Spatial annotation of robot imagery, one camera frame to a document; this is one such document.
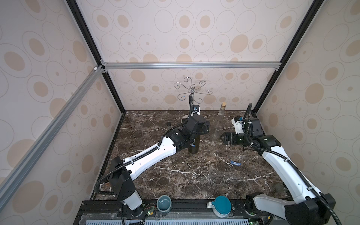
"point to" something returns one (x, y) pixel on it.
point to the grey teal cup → (164, 204)
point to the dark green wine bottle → (193, 146)
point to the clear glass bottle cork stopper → (218, 124)
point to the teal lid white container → (221, 206)
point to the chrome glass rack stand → (191, 89)
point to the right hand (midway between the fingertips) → (232, 136)
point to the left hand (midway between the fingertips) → (205, 120)
